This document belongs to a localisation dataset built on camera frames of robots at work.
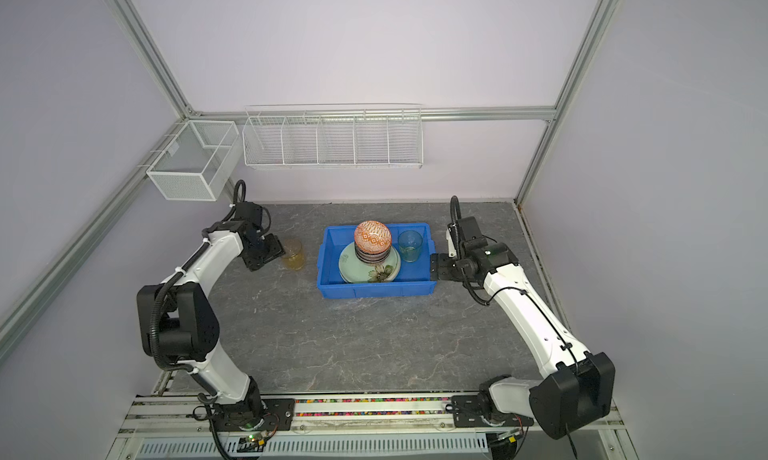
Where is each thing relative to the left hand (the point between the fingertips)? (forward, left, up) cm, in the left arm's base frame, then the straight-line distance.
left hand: (276, 257), depth 91 cm
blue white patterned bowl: (+6, -29, 0) cm, 30 cm away
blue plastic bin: (+1, -44, -12) cm, 46 cm away
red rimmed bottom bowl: (-2, -29, -1) cm, 29 cm away
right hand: (-12, -50, +7) cm, 52 cm away
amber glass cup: (+6, -2, -9) cm, 11 cm away
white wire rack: (+40, -35, +14) cm, 55 cm away
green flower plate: (0, -22, -10) cm, 24 cm away
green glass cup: (+8, -42, -6) cm, 43 cm away
